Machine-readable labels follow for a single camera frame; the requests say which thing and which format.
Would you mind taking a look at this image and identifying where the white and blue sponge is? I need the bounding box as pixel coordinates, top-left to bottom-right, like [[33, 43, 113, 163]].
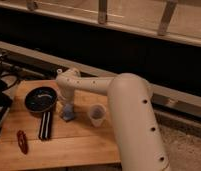
[[62, 104, 75, 122]]

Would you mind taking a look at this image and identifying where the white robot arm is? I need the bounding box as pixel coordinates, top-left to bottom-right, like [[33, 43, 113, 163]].
[[56, 68, 172, 171]]

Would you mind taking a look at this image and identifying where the white ceramic cup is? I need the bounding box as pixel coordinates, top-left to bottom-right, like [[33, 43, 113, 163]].
[[87, 104, 106, 127]]

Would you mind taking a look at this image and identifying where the black frying pan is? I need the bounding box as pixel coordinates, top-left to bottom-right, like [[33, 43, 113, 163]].
[[25, 86, 57, 141]]

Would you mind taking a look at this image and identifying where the wooden cutting board table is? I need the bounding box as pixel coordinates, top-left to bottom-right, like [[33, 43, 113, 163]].
[[0, 80, 120, 171]]

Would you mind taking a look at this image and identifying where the red oval tool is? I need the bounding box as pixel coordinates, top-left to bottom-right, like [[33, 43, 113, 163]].
[[17, 130, 28, 154]]

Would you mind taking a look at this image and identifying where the black equipment with cables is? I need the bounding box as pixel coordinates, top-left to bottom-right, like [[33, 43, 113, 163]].
[[0, 52, 20, 131]]

